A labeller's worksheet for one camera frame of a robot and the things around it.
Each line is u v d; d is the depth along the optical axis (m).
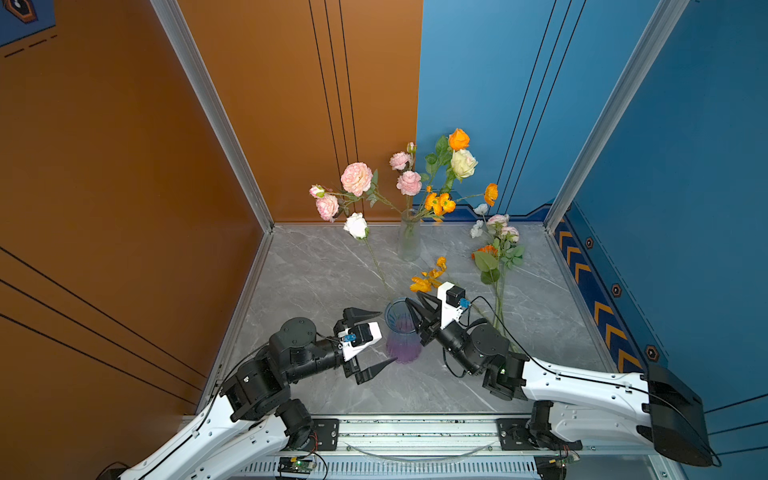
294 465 0.71
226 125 0.91
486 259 1.03
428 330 0.58
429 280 1.04
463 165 0.74
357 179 0.68
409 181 0.87
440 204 0.77
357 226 0.65
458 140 0.87
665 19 0.70
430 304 0.67
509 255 1.08
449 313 0.57
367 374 0.53
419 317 0.62
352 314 0.57
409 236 1.03
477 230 1.16
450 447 0.73
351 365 0.53
